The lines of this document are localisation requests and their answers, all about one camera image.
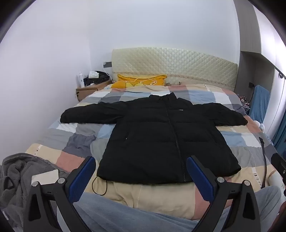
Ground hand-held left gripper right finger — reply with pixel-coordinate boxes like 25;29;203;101
186;155;262;232

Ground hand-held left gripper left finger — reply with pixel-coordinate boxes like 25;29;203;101
23;156;97;232

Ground black puffer jacket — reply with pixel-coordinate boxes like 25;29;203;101
60;92;248;184

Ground teal cloth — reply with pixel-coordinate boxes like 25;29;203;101
271;107;286;157

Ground white card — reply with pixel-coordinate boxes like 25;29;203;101
31;169;59;185

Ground patchwork checked blanket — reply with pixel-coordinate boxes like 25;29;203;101
24;84;283;220

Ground person's legs in grey-blue trousers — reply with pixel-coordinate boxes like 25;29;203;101
57;185;283;232

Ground blue cloth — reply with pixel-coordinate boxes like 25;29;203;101
248;85;271;124

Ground grey fleece robe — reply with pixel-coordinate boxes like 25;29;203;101
0;153;67;226

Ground striped cloth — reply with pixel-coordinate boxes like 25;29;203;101
238;94;252;114

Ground cardboard box nightstand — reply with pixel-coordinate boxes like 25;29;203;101
75;80;113;102

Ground black cloth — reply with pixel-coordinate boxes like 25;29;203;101
83;71;111;86

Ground yellow garment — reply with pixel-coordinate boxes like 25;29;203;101
111;74;168;89

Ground cream quilted headboard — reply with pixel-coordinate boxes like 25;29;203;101
111;47;238;92

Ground grey wardrobe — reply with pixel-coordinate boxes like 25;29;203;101
233;0;286;139

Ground thin black cable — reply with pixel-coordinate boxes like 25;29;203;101
92;176;108;195

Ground black strap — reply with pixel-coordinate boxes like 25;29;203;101
259;137;268;186

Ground white charger cable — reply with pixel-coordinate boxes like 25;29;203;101
103;64;112;83

